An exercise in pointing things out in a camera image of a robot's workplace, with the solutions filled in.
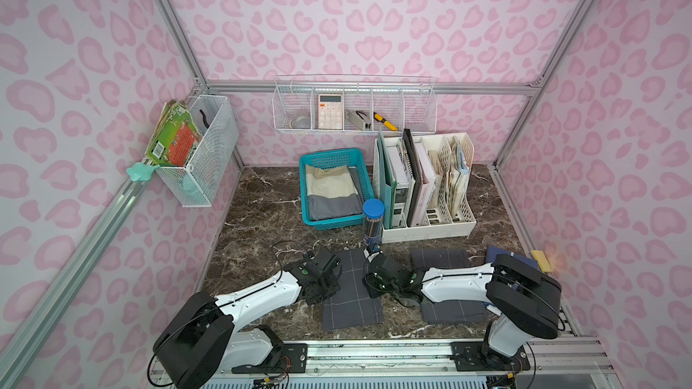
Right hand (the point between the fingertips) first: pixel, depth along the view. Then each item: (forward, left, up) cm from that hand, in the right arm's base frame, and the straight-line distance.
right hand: (364, 281), depth 87 cm
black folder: (+21, -15, +29) cm, 39 cm away
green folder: (+17, -7, +29) cm, 34 cm away
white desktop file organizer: (+25, -32, +2) cm, 41 cm away
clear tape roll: (+46, +22, +28) cm, 58 cm away
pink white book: (+20, -18, +26) cm, 38 cm away
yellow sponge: (+10, -63, -6) cm, 64 cm away
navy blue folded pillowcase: (+11, -44, -1) cm, 45 cm away
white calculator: (+49, +12, +30) cm, 58 cm away
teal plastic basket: (+49, +15, +6) cm, 52 cm away
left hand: (-1, +9, +1) cm, 9 cm away
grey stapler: (+50, +2, +26) cm, 56 cm away
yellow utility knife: (+49, -7, +25) cm, 56 cm away
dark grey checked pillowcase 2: (-9, -25, 0) cm, 26 cm away
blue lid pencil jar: (+14, -3, +17) cm, 22 cm away
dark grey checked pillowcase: (-7, +3, +1) cm, 8 cm away
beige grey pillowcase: (+34, +12, +3) cm, 37 cm away
